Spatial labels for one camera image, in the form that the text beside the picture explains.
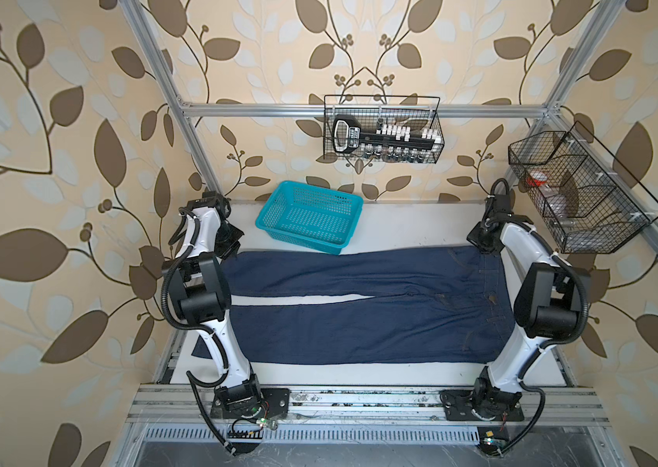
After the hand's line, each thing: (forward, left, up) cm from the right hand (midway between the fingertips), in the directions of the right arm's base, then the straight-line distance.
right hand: (480, 244), depth 94 cm
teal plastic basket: (+23, +58, -10) cm, 63 cm away
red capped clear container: (+6, -10, +22) cm, 25 cm away
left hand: (+1, +79, +2) cm, 79 cm away
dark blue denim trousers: (-16, +17, -10) cm, 25 cm away
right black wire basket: (-6, -18, +24) cm, 31 cm away
